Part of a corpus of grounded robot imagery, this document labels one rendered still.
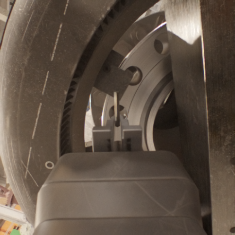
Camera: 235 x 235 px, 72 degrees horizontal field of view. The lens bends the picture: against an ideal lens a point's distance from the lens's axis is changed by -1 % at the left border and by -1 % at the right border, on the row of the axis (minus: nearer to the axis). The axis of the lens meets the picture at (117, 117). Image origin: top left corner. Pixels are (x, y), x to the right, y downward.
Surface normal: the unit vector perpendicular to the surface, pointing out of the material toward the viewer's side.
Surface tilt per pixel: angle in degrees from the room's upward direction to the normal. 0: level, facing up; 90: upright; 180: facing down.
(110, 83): 90
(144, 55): 90
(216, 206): 90
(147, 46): 90
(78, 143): 136
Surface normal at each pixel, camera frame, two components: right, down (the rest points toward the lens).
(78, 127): 0.78, 0.26
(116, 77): 0.00, 0.30
